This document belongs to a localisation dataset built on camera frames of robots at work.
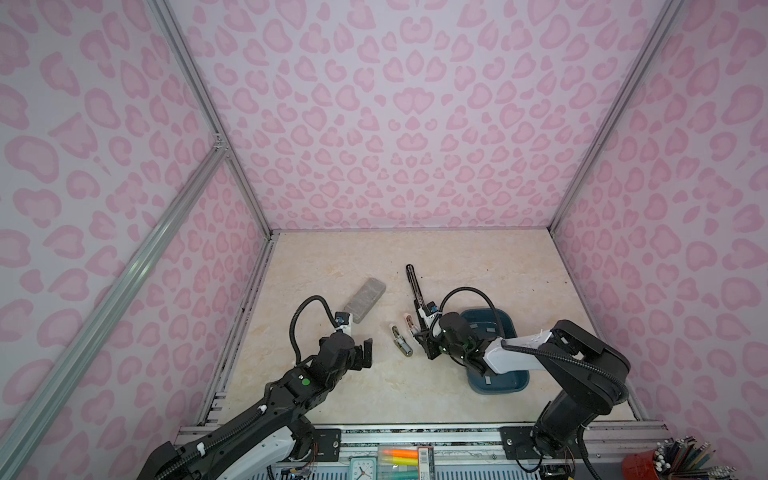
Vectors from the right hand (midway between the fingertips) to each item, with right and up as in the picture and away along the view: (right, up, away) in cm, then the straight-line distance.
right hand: (419, 333), depth 90 cm
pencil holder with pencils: (+50, -18, -29) cm, 60 cm away
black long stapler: (0, +12, +11) cm, 17 cm away
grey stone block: (-16, +10, +9) cm, 21 cm away
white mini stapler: (-5, -3, 0) cm, 6 cm away
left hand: (-17, +1, -7) cm, 18 cm away
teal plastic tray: (+22, +1, +4) cm, 22 cm away
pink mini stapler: (-3, +4, +1) cm, 5 cm away
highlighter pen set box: (-5, -26, -19) cm, 32 cm away
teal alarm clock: (-15, -26, -21) cm, 36 cm away
